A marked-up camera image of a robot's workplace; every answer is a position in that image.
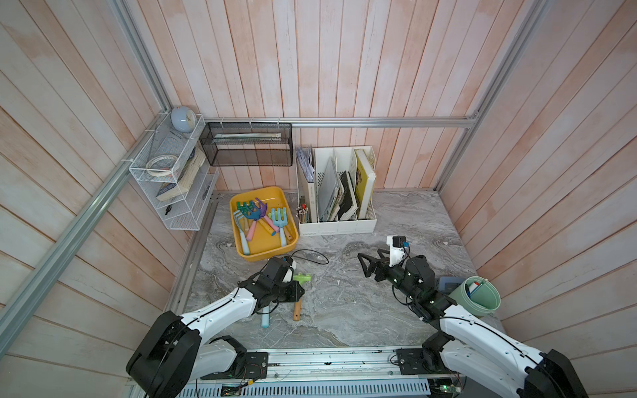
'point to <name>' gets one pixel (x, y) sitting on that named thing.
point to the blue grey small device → (447, 284)
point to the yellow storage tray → (263, 222)
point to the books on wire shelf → (172, 191)
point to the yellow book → (365, 179)
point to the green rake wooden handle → (297, 310)
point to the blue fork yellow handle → (282, 223)
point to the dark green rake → (245, 206)
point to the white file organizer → (342, 199)
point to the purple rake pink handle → (263, 211)
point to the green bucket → (477, 295)
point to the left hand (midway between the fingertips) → (300, 294)
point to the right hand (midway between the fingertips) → (368, 251)
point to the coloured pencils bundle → (303, 214)
